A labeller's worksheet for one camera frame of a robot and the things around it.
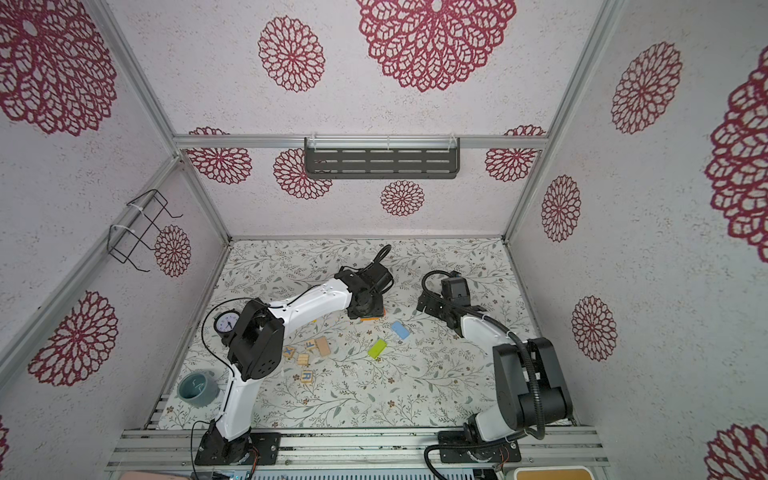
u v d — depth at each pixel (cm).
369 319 97
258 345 53
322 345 92
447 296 74
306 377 85
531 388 40
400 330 95
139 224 80
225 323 93
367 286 69
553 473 67
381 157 95
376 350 91
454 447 74
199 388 81
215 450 63
